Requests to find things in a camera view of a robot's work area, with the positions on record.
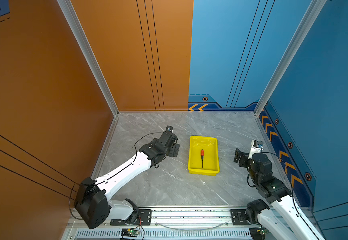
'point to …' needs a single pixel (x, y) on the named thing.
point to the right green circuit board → (258, 233)
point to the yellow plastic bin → (210, 145)
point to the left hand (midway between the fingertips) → (168, 143)
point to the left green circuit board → (129, 232)
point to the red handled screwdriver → (202, 153)
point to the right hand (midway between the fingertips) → (243, 150)
